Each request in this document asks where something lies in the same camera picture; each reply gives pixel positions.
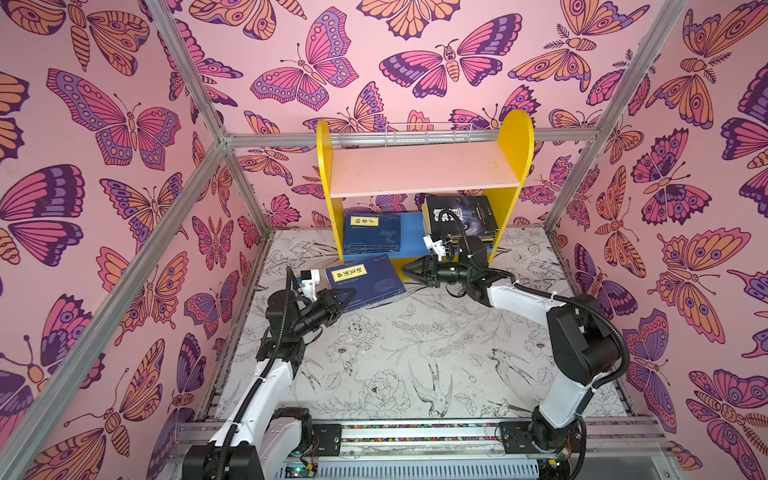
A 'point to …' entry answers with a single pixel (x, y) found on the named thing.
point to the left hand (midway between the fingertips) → (357, 291)
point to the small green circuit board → (300, 472)
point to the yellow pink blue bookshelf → (396, 202)
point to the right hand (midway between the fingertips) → (404, 269)
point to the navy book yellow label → (373, 261)
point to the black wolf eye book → (475, 212)
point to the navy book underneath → (372, 233)
